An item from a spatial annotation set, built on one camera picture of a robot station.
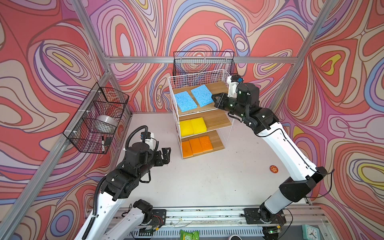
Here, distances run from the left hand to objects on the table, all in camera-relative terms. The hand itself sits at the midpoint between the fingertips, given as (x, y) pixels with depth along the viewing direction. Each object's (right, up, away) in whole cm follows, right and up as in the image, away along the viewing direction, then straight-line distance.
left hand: (165, 148), depth 67 cm
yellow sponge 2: (+16, +11, +10) cm, 21 cm away
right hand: (+21, +22, 0) cm, 31 cm away
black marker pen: (-31, +2, +5) cm, 32 cm away
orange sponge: (+22, -1, +31) cm, 38 cm away
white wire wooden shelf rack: (+27, +13, +13) cm, 32 cm away
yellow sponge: (+9, +9, +11) cm, 17 cm away
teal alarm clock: (+67, -39, +1) cm, 78 cm away
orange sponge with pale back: (+9, -5, +29) cm, 30 cm away
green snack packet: (+13, -41, +1) cm, 43 cm away
